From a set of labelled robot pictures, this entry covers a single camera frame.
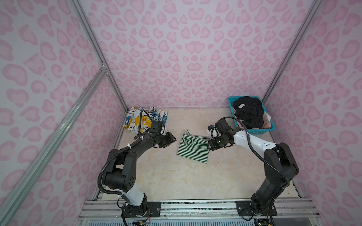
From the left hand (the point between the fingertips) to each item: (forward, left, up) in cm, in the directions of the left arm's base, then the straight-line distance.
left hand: (177, 139), depth 90 cm
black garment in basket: (+20, -52, +4) cm, 56 cm away
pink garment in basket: (+13, -63, -1) cm, 64 cm away
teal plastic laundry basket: (+7, -53, -4) cm, 54 cm away
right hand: (-3, -20, -2) cm, 21 cm away
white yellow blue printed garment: (+20, +35, -5) cm, 41 cm away
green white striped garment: (-2, -11, -7) cm, 13 cm away
